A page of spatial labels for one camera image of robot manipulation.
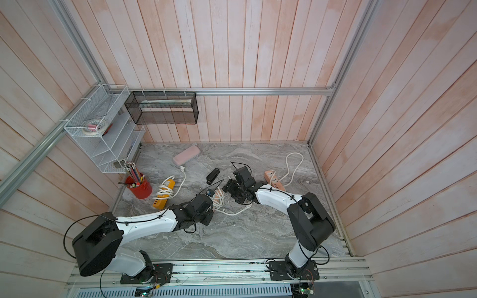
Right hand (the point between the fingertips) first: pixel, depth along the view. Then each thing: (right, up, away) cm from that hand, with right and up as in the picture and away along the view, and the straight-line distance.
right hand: (225, 190), depth 90 cm
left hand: (-8, -11, -2) cm, 13 cm away
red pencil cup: (-41, +1, 0) cm, 41 cm away
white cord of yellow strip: (-28, +6, +6) cm, 30 cm away
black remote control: (-7, +6, +11) cm, 15 cm away
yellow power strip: (-30, -2, 0) cm, 30 cm away
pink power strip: (+25, +5, +7) cm, 26 cm away
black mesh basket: (-36, +45, +13) cm, 59 cm away
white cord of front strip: (-3, -5, -2) cm, 6 cm away
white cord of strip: (+37, +10, +17) cm, 41 cm away
